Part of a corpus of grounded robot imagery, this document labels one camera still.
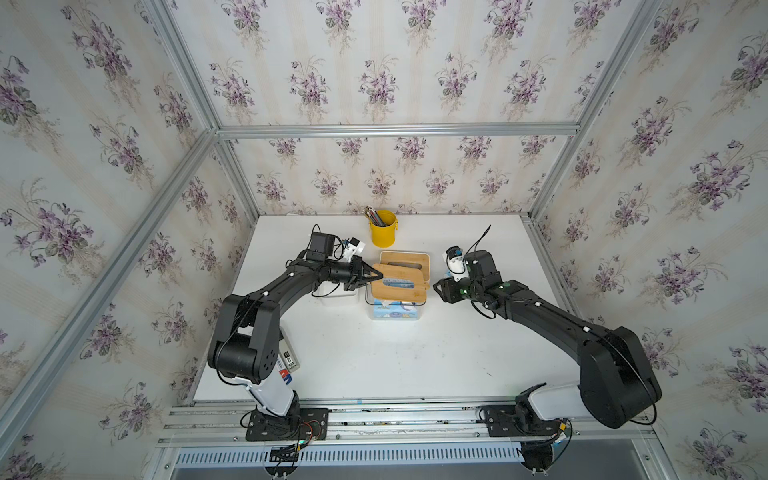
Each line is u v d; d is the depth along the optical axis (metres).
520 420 0.65
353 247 0.84
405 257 1.02
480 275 0.68
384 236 1.09
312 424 0.73
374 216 1.00
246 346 0.46
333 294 0.77
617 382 0.42
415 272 0.86
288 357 0.81
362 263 0.79
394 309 0.88
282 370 0.81
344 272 0.77
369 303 0.84
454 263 0.78
